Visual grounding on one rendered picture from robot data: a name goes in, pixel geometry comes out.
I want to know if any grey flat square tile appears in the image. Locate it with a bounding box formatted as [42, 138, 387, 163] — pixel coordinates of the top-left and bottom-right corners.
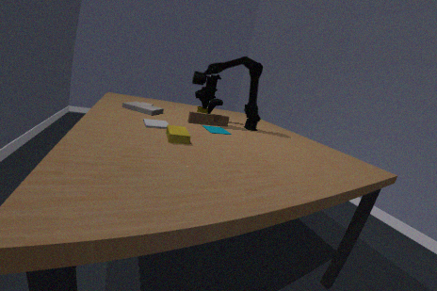
[143, 119, 169, 129]

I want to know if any yellow flat block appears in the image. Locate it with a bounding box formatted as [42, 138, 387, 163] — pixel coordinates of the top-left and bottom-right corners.
[166, 125, 190, 145]

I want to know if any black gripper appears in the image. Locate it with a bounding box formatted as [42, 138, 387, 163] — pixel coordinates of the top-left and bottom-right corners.
[199, 86, 223, 114]

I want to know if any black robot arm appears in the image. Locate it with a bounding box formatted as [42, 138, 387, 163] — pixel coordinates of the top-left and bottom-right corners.
[192, 57, 263, 131]

